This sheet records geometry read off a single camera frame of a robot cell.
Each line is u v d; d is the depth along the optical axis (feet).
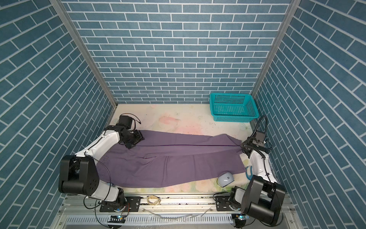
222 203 2.42
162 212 2.37
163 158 2.93
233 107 3.92
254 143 2.17
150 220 2.52
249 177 2.74
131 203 2.42
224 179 2.44
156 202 2.44
